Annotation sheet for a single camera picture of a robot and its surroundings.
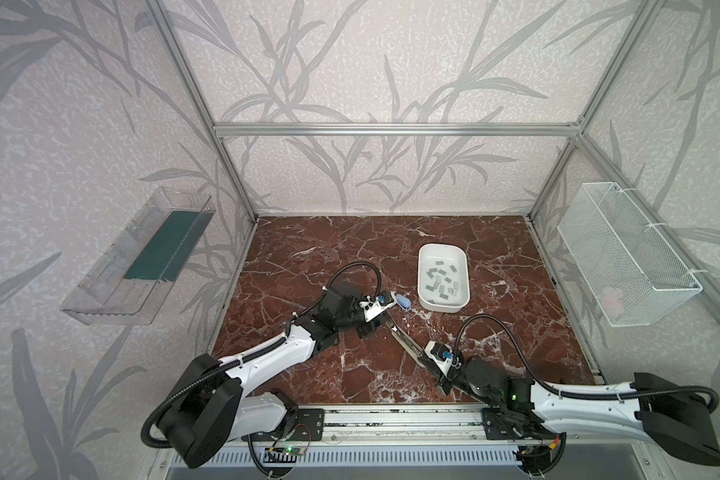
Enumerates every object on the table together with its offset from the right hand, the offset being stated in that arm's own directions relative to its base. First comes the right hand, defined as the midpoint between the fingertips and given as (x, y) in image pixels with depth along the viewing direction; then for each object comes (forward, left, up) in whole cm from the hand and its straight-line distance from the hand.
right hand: (421, 348), depth 79 cm
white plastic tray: (+26, -11, -8) cm, 29 cm away
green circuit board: (-22, +33, -7) cm, 41 cm away
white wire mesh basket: (+8, -43, +25) cm, 51 cm away
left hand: (+12, +10, +5) cm, 16 cm away
